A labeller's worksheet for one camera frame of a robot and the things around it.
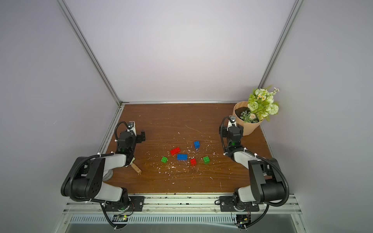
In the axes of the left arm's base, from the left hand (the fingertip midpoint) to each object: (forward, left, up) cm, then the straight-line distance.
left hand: (137, 129), depth 92 cm
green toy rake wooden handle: (-23, -3, -9) cm, 24 cm away
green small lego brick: (-17, -19, -9) cm, 27 cm away
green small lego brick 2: (-17, -45, -7) cm, 48 cm away
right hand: (+3, -61, +4) cm, 61 cm away
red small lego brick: (-18, -37, -8) cm, 42 cm away
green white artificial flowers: (+6, -76, +17) cm, 78 cm away
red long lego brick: (-11, -25, -9) cm, 29 cm away
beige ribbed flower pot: (+3, -72, +6) cm, 72 cm away
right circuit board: (-46, -62, -13) cm, 78 cm away
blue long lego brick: (-15, -30, -9) cm, 35 cm away
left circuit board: (-46, 0, -12) cm, 48 cm away
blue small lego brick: (-7, -39, -7) cm, 40 cm away
